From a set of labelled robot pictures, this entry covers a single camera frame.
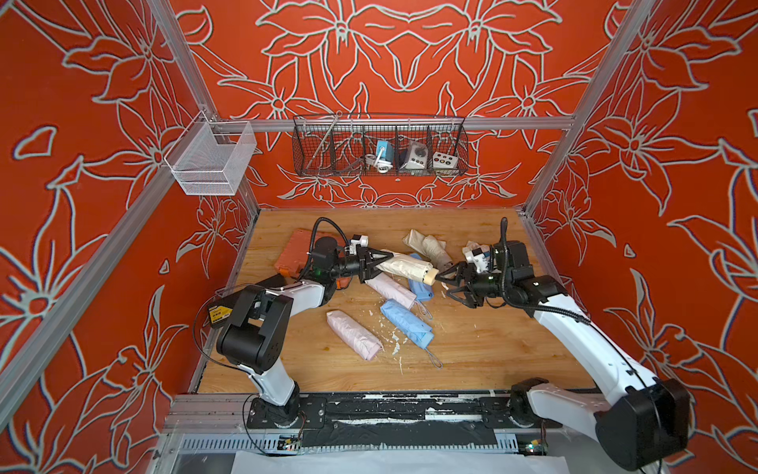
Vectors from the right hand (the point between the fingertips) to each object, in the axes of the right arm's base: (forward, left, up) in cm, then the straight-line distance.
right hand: (436, 284), depth 73 cm
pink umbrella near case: (+9, +11, -18) cm, 23 cm away
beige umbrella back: (+29, -20, -20) cm, 40 cm away
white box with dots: (+42, -6, +8) cm, 43 cm away
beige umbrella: (+4, +6, +1) cm, 8 cm away
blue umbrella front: (-3, +5, -17) cm, 18 cm away
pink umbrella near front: (-8, +20, -17) cm, 28 cm away
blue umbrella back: (+8, +1, -18) cm, 20 cm away
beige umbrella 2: (+25, -4, -17) cm, 31 cm away
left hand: (+8, +11, -1) cm, 13 cm away
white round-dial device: (+41, +3, +11) cm, 42 cm away
